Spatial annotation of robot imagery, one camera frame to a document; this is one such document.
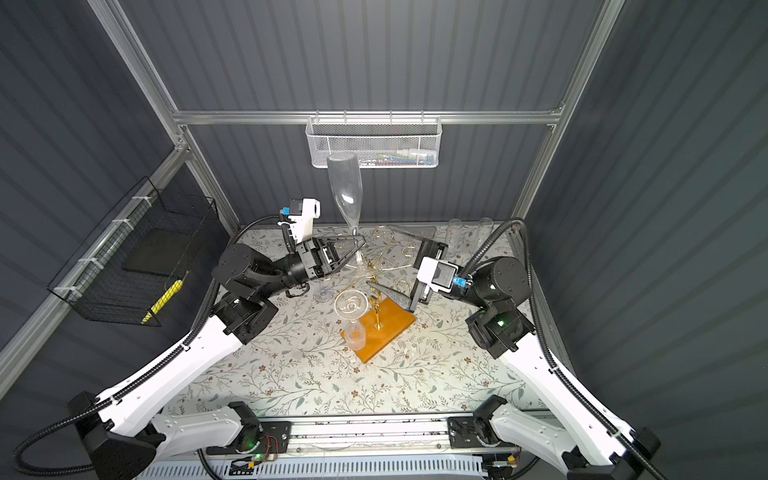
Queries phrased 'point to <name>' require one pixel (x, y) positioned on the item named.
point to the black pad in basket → (158, 252)
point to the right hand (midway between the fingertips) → (384, 255)
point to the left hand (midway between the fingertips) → (364, 243)
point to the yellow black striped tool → (162, 301)
